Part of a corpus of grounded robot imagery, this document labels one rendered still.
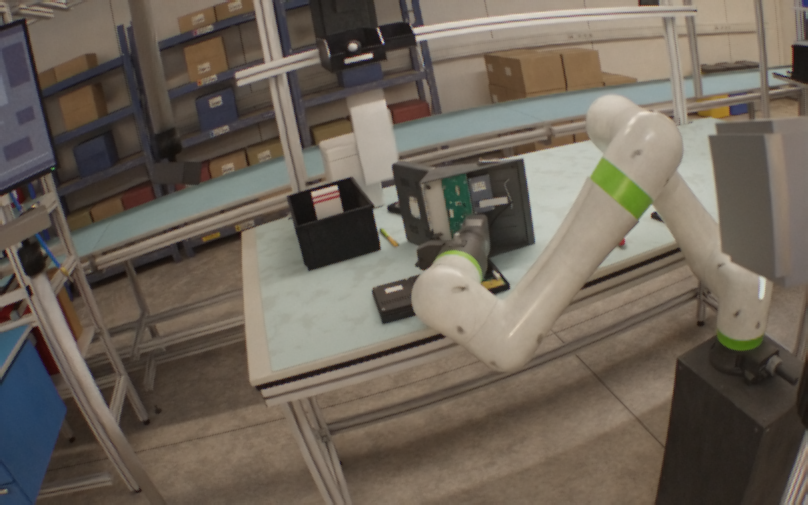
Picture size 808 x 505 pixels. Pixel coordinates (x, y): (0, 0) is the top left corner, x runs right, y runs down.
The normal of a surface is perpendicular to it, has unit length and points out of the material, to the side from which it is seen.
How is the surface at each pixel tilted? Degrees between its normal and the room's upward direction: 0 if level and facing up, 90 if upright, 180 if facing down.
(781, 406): 0
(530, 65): 90
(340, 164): 90
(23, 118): 101
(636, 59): 90
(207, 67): 90
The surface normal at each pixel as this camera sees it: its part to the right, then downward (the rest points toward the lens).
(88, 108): 0.28, 0.36
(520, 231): -0.12, 0.44
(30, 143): 0.67, 0.37
